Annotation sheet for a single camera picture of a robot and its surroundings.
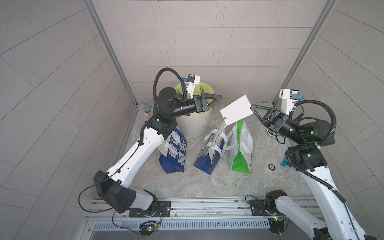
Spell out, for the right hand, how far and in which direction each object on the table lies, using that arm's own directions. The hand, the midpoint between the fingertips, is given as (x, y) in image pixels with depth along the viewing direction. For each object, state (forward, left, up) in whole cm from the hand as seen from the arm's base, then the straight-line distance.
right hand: (250, 114), depth 48 cm
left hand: (+9, +9, -2) cm, 12 cm away
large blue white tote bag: (+5, +31, -31) cm, 44 cm away
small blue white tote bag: (+4, +10, -25) cm, 27 cm away
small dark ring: (0, -23, -48) cm, 53 cm away
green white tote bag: (0, -1, -26) cm, 26 cm away
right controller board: (-26, -16, -51) cm, 59 cm away
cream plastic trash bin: (+21, +19, -31) cm, 41 cm away
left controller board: (-24, +42, -45) cm, 66 cm away
